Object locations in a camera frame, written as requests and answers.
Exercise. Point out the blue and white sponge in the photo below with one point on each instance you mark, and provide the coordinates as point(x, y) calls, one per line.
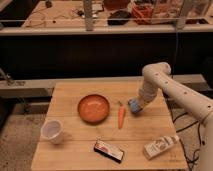
point(134, 107)

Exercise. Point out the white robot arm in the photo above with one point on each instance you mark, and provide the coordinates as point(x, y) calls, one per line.
point(157, 76)

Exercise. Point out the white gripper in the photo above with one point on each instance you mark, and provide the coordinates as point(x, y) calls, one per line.
point(141, 102)

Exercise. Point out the orange carrot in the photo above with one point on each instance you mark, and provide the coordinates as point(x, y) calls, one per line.
point(121, 115)

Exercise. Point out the black and red box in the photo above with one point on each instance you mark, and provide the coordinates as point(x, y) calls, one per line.
point(109, 150)

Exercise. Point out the wooden table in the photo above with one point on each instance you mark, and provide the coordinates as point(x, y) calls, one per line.
point(76, 152)

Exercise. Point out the orange crate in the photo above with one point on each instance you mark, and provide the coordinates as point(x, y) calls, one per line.
point(141, 14)

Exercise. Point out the grey vertical post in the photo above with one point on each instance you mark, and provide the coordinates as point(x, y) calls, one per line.
point(87, 4)

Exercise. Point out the black bag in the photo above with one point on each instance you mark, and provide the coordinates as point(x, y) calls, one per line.
point(119, 17)

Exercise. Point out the orange bowl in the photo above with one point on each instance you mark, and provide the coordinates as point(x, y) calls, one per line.
point(93, 108)

